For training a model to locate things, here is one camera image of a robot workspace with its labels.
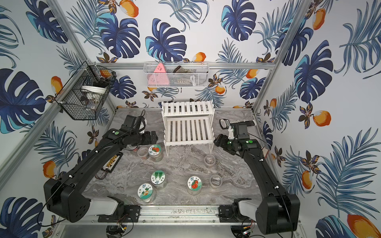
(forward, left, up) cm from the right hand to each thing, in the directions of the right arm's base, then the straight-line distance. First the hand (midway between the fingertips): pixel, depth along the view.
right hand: (219, 142), depth 82 cm
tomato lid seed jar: (-2, +37, -8) cm, 38 cm away
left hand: (+1, +37, +4) cm, 38 cm away
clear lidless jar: (-2, +45, -10) cm, 47 cm away
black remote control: (+27, -9, -15) cm, 33 cm away
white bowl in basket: (+19, +68, +21) cm, 74 cm away
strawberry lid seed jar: (-21, +14, -9) cm, 26 cm away
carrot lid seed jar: (-25, +38, -8) cm, 46 cm away
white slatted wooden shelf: (+17, +18, -3) cm, 25 cm away
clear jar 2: (-17, +3, -12) cm, 21 cm away
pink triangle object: (+34, +36, +20) cm, 53 cm away
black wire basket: (+25, +84, +11) cm, 88 cm away
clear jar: (-6, +5, -12) cm, 14 cm away
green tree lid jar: (-18, +33, -9) cm, 38 cm away
